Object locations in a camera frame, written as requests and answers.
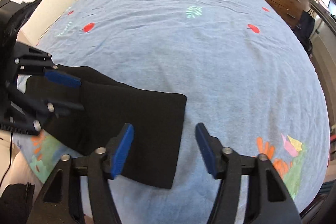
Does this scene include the black pants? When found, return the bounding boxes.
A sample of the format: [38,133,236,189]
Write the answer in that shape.
[16,64,188,189]

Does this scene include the blue patterned bedspread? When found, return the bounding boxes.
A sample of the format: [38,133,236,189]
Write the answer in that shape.
[12,0,330,224]

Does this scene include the dark bag on floor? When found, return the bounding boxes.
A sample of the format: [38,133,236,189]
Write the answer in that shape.
[293,9,315,57]

